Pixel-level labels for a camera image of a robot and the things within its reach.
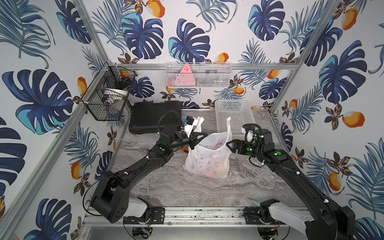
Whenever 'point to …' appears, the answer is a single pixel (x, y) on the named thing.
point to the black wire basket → (106, 98)
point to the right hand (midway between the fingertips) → (233, 143)
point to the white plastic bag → (209, 156)
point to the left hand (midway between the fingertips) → (206, 132)
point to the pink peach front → (214, 173)
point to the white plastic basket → (241, 113)
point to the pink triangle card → (185, 77)
